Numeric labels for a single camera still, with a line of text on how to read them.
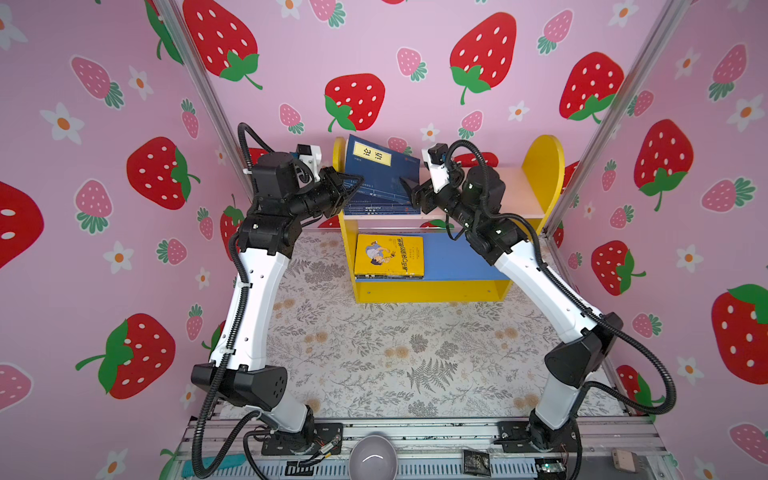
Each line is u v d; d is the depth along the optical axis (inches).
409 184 24.4
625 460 27.6
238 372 15.8
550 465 28.0
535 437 26.0
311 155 22.9
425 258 34.9
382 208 26.5
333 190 21.5
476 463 27.1
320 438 28.8
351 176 24.2
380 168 26.0
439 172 22.1
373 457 27.7
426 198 23.5
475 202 19.6
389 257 35.3
